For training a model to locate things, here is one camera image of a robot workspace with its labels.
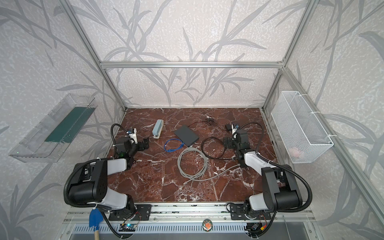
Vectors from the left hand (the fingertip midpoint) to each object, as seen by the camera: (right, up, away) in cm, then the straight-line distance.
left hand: (143, 133), depth 94 cm
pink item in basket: (+83, -8, -21) cm, 86 cm away
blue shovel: (-14, -40, -22) cm, 48 cm away
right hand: (+57, 0, 0) cm, 57 cm away
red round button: (+40, -42, -24) cm, 62 cm away
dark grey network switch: (+27, -3, +11) cm, 29 cm away
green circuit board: (+1, -44, -23) cm, 49 cm away
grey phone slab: (+7, +2, +8) cm, 11 cm away
